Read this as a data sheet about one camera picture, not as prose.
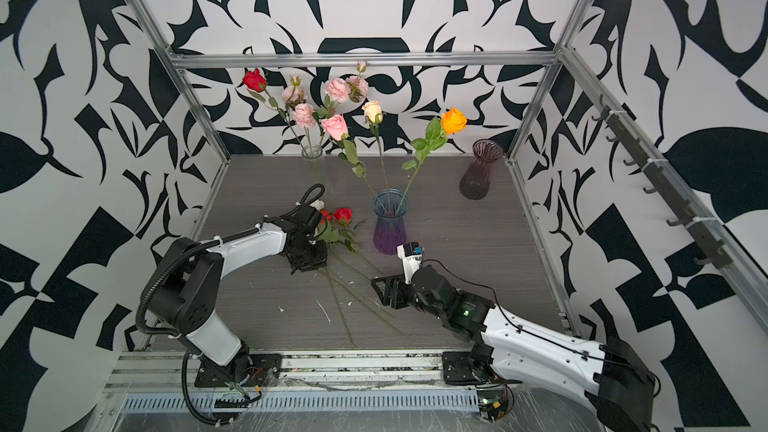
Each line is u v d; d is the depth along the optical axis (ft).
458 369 2.44
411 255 2.25
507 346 1.69
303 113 2.78
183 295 1.51
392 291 2.20
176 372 2.49
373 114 2.38
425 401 2.34
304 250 2.51
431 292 1.87
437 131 2.39
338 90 2.71
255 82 2.66
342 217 3.25
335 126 2.25
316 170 3.22
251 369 2.39
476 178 3.27
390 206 2.79
